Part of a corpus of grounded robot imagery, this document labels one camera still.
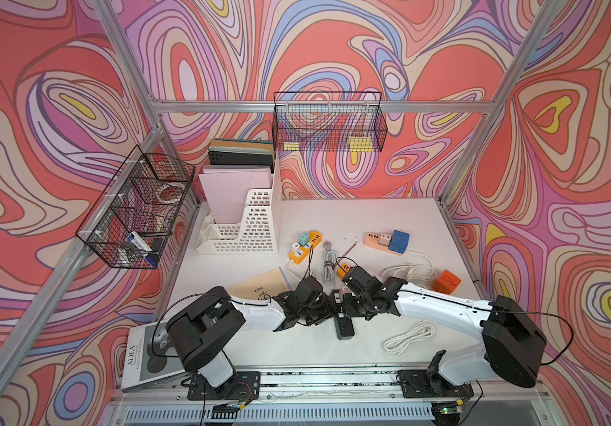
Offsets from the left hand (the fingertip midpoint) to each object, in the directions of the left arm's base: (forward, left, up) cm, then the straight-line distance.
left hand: (342, 314), depth 83 cm
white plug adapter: (+25, +16, +2) cm, 29 cm away
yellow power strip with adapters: (+30, +8, -1) cm, 31 cm away
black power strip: (-4, 0, -1) cm, 4 cm away
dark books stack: (+48, +35, +28) cm, 66 cm away
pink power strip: (+30, -14, 0) cm, 33 cm away
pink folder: (+37, +40, +21) cm, 58 cm away
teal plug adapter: (+27, +13, +4) cm, 30 cm away
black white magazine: (-16, +58, 0) cm, 60 cm away
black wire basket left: (+20, +63, +24) cm, 70 cm away
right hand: (-1, -2, 0) cm, 2 cm away
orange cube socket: (+8, -34, +5) cm, 35 cm away
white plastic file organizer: (+25, +28, +12) cm, 39 cm away
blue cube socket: (+25, -23, +5) cm, 34 cm away
